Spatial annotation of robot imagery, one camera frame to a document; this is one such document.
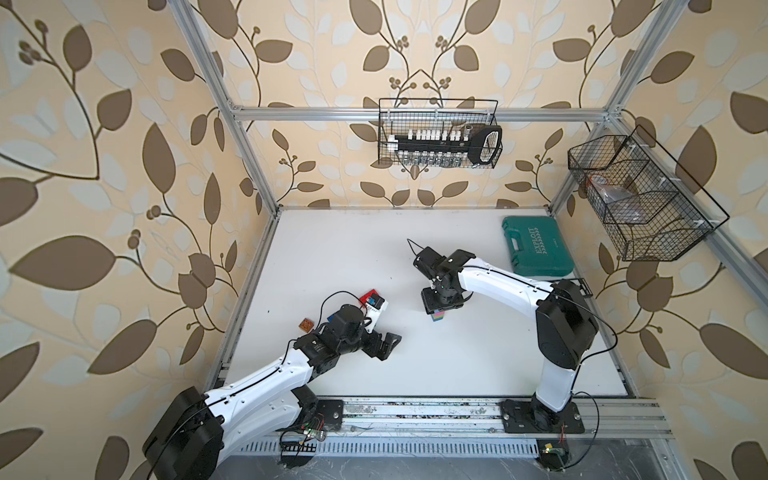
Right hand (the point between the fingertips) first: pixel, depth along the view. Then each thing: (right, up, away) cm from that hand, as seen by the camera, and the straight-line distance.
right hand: (436, 308), depth 88 cm
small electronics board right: (+26, -32, -16) cm, 44 cm away
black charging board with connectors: (+50, +4, +8) cm, 50 cm away
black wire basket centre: (-15, +57, +9) cm, 59 cm away
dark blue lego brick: (+1, -4, +3) cm, 6 cm away
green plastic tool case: (+37, +18, +14) cm, 44 cm away
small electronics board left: (-31, -26, -17) cm, 44 cm away
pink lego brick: (0, 0, -7) cm, 7 cm away
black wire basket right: (+51, +29, -14) cm, 60 cm away
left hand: (-14, -4, -7) cm, 17 cm away
